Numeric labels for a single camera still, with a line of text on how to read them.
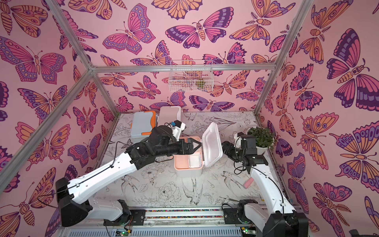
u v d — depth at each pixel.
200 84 0.95
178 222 0.73
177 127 0.61
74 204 0.40
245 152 0.61
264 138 0.82
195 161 0.82
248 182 0.84
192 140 0.59
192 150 0.59
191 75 0.95
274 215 0.40
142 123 0.97
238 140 0.74
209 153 0.80
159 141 0.51
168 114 1.00
